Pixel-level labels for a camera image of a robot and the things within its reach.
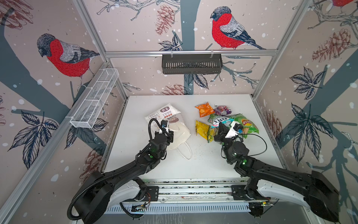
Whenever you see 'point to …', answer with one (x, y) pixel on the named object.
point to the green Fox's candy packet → (211, 133)
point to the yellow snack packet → (202, 129)
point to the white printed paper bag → (181, 133)
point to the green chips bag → (248, 126)
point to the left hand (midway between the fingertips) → (170, 122)
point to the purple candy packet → (222, 110)
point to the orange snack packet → (205, 109)
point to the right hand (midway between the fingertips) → (219, 121)
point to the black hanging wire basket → (192, 65)
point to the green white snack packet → (214, 120)
